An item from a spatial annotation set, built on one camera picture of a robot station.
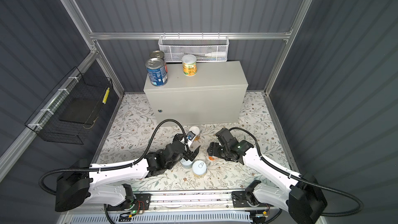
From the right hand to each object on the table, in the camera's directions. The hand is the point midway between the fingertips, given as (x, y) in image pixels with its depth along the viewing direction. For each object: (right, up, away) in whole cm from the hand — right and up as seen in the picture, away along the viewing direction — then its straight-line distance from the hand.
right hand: (213, 152), depth 81 cm
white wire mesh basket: (-4, +66, +31) cm, 73 cm away
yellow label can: (-8, -8, -3) cm, 11 cm away
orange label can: (-1, -3, -1) cm, 3 cm away
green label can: (-14, -6, -1) cm, 16 cm away
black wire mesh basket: (-70, +22, -8) cm, 74 cm away
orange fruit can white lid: (-10, +10, +10) cm, 18 cm away
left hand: (-11, +7, -3) cm, 13 cm away
